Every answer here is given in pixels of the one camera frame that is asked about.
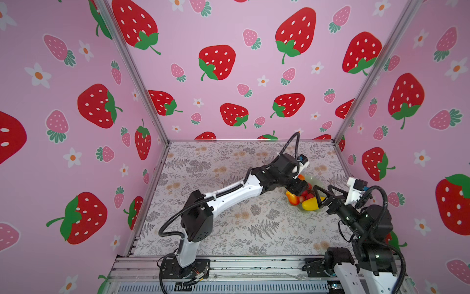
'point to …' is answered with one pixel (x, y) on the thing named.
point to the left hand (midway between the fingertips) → (304, 182)
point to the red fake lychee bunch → (306, 194)
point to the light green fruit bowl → (317, 184)
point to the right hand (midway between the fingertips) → (321, 187)
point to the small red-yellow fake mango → (293, 199)
